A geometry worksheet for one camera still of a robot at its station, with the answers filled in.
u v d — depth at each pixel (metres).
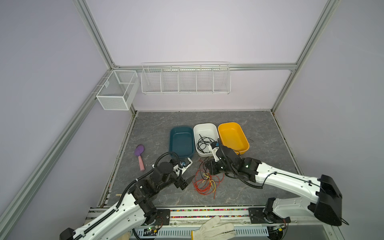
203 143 1.02
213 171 0.65
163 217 0.74
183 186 0.67
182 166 0.60
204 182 0.81
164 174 0.54
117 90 0.99
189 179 0.66
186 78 0.98
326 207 0.39
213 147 0.69
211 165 0.65
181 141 1.01
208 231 0.70
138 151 0.96
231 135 1.05
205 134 1.06
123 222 0.57
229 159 0.56
